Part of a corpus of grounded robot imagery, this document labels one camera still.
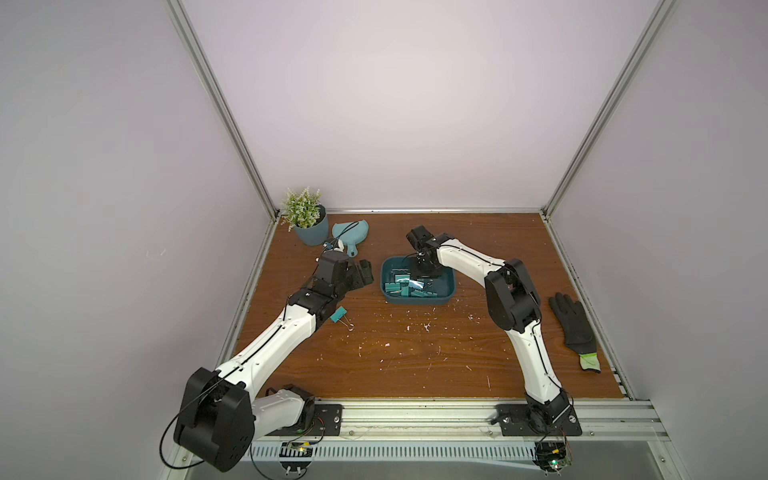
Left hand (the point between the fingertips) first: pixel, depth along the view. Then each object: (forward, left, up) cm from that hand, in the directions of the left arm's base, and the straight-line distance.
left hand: (362, 265), depth 83 cm
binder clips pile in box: (+3, -12, -16) cm, 21 cm away
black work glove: (-11, -65, -17) cm, 68 cm away
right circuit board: (-42, -47, -17) cm, 65 cm away
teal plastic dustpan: (+27, +9, -17) cm, 33 cm away
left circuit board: (-42, +15, -20) cm, 49 cm away
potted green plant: (+20, +20, -2) cm, 28 cm away
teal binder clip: (-8, +8, -15) cm, 19 cm away
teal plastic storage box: (+4, -26, -16) cm, 31 cm away
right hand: (+10, -18, -15) cm, 26 cm away
